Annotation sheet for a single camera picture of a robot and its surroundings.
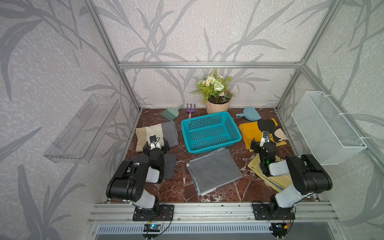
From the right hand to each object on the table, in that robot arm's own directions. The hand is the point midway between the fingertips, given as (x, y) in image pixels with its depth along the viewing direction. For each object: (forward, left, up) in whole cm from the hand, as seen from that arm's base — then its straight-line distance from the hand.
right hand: (262, 138), depth 94 cm
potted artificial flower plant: (+21, +31, +22) cm, 44 cm away
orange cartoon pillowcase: (+10, +4, -6) cm, 13 cm away
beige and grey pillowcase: (+11, +64, -5) cm, 65 cm away
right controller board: (-45, 0, -11) cm, 47 cm away
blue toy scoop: (+28, 0, -7) cm, 29 cm away
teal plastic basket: (+10, +32, -6) cm, 34 cm away
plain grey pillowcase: (-17, +32, -7) cm, 37 cm away
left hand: (-2, +66, +5) cm, 66 cm away
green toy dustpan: (+27, +63, -5) cm, 68 cm away
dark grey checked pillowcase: (-11, +59, -8) cm, 60 cm away
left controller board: (-46, +63, -7) cm, 78 cm away
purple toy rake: (+32, +48, -7) cm, 58 cm away
